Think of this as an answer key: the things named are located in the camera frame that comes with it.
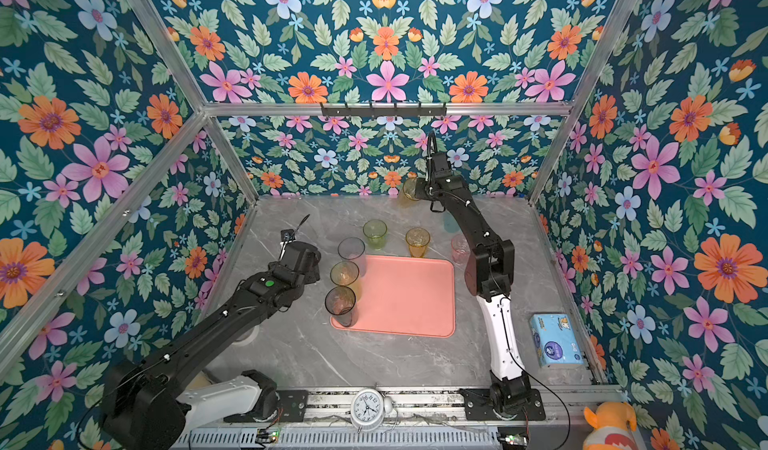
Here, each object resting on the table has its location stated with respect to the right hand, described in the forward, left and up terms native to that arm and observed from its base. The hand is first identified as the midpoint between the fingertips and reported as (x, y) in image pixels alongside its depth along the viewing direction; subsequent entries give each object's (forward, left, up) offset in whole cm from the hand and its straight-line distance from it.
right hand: (423, 185), depth 100 cm
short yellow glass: (-10, +2, -16) cm, 19 cm away
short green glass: (-10, +17, -12) cm, 23 cm away
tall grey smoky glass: (-37, +25, -10) cm, 46 cm away
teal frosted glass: (-3, -10, -16) cm, 19 cm away
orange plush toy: (-66, -42, -15) cm, 80 cm away
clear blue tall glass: (-23, +22, -4) cm, 32 cm away
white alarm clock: (-63, +15, -14) cm, 66 cm away
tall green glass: (-29, +24, -9) cm, 39 cm away
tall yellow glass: (+6, +5, -6) cm, 10 cm away
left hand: (-29, +34, 0) cm, 45 cm away
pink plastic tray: (-33, +7, -15) cm, 37 cm away
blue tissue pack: (-47, -34, -13) cm, 59 cm away
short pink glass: (-35, -7, +12) cm, 38 cm away
